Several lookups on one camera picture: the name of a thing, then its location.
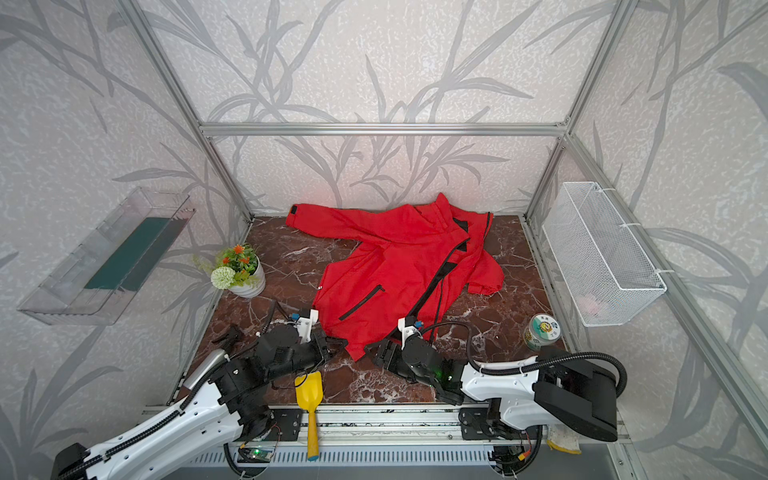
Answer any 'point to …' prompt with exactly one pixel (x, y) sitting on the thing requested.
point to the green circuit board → (260, 454)
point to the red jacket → (410, 263)
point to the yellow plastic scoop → (309, 387)
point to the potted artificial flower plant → (236, 268)
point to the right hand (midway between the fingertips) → (370, 345)
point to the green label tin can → (542, 330)
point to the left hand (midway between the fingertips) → (353, 338)
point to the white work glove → (557, 436)
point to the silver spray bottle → (207, 364)
